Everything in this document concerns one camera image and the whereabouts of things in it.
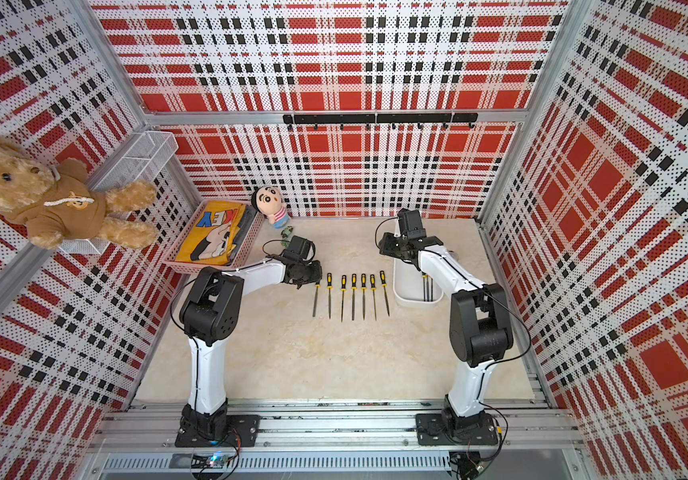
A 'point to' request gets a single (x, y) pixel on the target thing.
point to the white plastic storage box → (408, 285)
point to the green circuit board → (216, 461)
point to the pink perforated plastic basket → (178, 241)
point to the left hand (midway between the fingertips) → (325, 273)
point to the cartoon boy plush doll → (269, 201)
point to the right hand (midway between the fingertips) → (388, 242)
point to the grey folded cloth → (248, 217)
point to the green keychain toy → (285, 234)
